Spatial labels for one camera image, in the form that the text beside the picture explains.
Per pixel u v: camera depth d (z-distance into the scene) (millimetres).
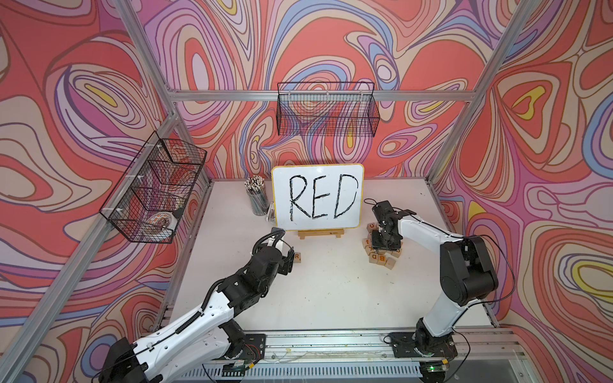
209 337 596
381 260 905
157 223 719
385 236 751
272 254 585
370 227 986
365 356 730
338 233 952
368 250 926
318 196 904
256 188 933
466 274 477
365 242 959
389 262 893
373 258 907
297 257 908
